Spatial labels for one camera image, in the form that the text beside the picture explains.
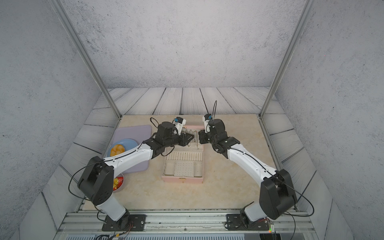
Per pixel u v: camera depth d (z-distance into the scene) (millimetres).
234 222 728
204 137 740
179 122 756
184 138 741
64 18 729
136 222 727
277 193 418
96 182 451
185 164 866
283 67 916
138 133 1120
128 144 1028
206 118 728
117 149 976
